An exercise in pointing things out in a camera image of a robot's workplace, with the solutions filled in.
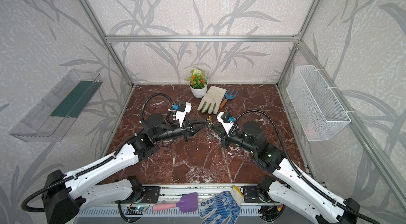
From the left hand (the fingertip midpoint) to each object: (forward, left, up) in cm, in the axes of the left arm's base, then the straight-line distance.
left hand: (207, 122), depth 62 cm
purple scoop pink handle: (-24, +9, -32) cm, 41 cm away
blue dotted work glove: (-26, -5, -32) cm, 41 cm away
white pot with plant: (+40, +8, -19) cm, 45 cm away
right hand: (+3, -3, -4) cm, 6 cm away
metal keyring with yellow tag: (+1, -1, -1) cm, 2 cm away
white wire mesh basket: (+4, -45, +2) cm, 45 cm away
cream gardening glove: (+41, -3, -33) cm, 53 cm away
